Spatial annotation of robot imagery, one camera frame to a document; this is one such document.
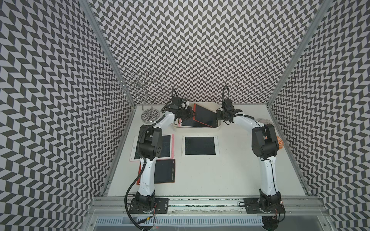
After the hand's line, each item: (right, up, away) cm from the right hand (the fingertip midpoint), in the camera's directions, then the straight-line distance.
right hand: (219, 116), depth 104 cm
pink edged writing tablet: (-36, -21, -11) cm, 43 cm away
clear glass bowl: (+32, -4, -2) cm, 33 cm away
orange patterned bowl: (+37, -17, -13) cm, 43 cm away
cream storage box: (-2, +8, +9) cm, 12 cm away
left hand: (-16, +1, -7) cm, 18 cm away
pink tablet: (-29, -4, +1) cm, 29 cm away
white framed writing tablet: (-15, -20, -9) cm, 26 cm away
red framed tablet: (-10, 0, +6) cm, 12 cm away
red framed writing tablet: (-36, -32, -23) cm, 53 cm away
